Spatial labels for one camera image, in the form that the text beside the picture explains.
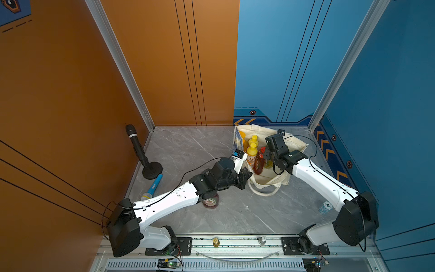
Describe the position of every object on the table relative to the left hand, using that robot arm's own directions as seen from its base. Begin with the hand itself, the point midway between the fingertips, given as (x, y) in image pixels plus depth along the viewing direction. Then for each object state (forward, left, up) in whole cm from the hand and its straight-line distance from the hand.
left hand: (253, 173), depth 71 cm
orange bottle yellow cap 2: (+20, -2, -1) cm, 20 cm away
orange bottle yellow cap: (+13, -1, -3) cm, 14 cm away
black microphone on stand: (+13, +55, -21) cm, 60 cm away
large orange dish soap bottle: (+19, +4, +3) cm, 20 cm away
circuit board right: (-30, -25, -23) cm, 45 cm away
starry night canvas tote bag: (-2, -7, -5) cm, 9 cm away
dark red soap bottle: (+13, -6, -12) cm, 19 cm away
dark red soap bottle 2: (-7, +19, -16) cm, 25 cm away
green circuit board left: (-30, +36, -24) cm, 53 cm away
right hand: (+16, -11, -5) cm, 20 cm away
